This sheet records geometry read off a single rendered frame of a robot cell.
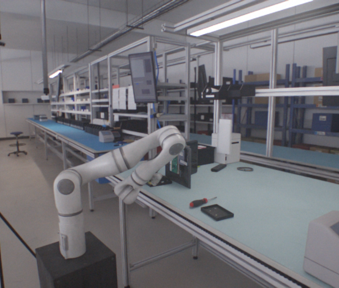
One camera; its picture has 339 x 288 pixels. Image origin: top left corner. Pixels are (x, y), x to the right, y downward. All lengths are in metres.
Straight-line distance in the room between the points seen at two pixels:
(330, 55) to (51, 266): 2.73
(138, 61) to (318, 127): 3.29
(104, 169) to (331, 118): 4.17
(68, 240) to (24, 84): 11.48
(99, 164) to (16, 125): 11.39
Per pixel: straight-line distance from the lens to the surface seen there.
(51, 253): 1.13
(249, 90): 1.68
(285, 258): 0.81
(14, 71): 12.37
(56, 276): 1.00
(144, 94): 2.66
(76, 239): 1.04
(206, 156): 1.79
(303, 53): 5.58
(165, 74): 3.71
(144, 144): 0.96
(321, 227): 0.70
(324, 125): 4.76
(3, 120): 12.28
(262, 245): 0.85
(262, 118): 5.38
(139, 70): 2.66
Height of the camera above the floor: 1.42
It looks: 9 degrees down
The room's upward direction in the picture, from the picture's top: straight up
